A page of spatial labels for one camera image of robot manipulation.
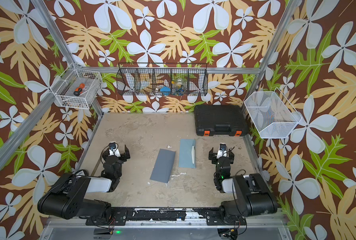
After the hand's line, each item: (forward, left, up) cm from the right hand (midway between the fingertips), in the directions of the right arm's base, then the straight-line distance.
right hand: (220, 148), depth 90 cm
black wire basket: (+40, +38, +22) cm, 59 cm away
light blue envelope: (+2, +20, -10) cm, 22 cm away
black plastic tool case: (+26, -6, -2) cm, 26 cm away
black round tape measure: (-12, +83, -7) cm, 84 cm away
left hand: (+1, +63, +2) cm, 63 cm away
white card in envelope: (+3, +16, -9) cm, 18 cm away
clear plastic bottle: (+34, +24, +20) cm, 46 cm away
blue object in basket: (+31, +34, +20) cm, 50 cm away
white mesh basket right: (+11, -28, +17) cm, 35 cm away
